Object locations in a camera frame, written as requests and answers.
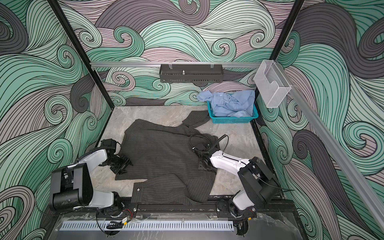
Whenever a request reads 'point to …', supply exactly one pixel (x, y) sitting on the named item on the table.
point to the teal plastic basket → (219, 119)
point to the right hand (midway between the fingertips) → (205, 166)
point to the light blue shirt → (236, 104)
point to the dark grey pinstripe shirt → (166, 158)
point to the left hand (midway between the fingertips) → (130, 165)
